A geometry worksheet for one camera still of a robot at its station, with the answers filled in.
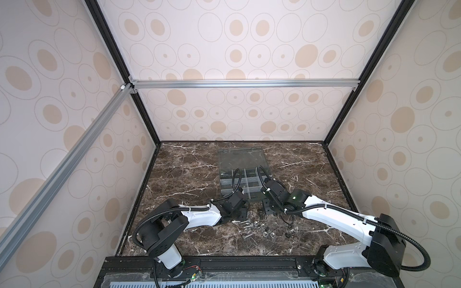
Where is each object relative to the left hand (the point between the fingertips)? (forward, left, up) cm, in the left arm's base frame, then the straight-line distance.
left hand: (251, 212), depth 87 cm
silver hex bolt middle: (-6, +2, -1) cm, 6 cm away
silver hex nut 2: (-9, -6, -2) cm, 12 cm away
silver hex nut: (-5, -6, -2) cm, 8 cm away
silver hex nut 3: (-10, -10, -1) cm, 14 cm away
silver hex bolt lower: (-11, +2, -2) cm, 11 cm away
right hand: (+2, -9, +7) cm, 12 cm away
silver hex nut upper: (-4, -2, -2) cm, 5 cm away
